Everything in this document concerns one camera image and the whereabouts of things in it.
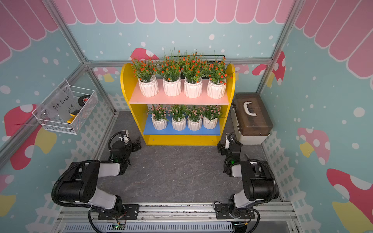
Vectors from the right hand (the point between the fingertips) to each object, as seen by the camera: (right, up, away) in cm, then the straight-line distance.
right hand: (228, 140), depth 94 cm
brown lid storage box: (+14, +14, -2) cm, 20 cm away
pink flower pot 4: (-13, +11, -6) cm, 18 cm away
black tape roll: (-84, +24, -14) cm, 88 cm away
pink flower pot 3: (-22, +12, -9) cm, 27 cm away
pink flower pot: (-43, +10, -7) cm, 45 cm away
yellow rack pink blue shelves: (-42, +21, -12) cm, 48 cm away
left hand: (-62, +1, 0) cm, 62 cm away
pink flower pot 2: (-32, +14, -7) cm, 36 cm away
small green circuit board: (-61, -41, -22) cm, 77 cm away
